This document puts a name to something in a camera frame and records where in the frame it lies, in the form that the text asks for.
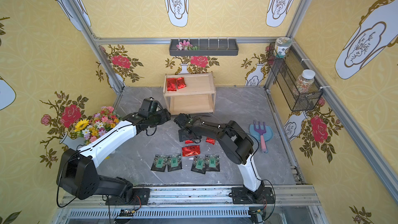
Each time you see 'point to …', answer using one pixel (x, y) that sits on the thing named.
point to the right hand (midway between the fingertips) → (191, 132)
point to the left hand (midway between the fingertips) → (161, 115)
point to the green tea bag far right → (212, 163)
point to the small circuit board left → (127, 212)
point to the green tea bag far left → (159, 163)
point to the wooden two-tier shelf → (189, 93)
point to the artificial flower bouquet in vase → (86, 130)
